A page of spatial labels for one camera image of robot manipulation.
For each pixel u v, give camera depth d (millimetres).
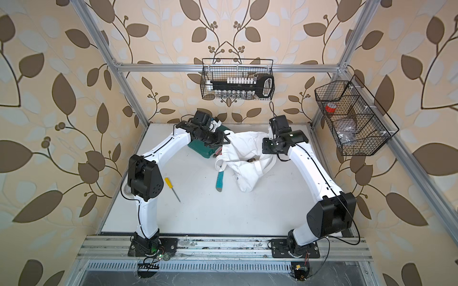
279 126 607
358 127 738
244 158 966
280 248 731
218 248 753
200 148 992
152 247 656
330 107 866
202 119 739
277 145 560
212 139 803
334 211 409
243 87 851
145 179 521
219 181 935
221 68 912
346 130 733
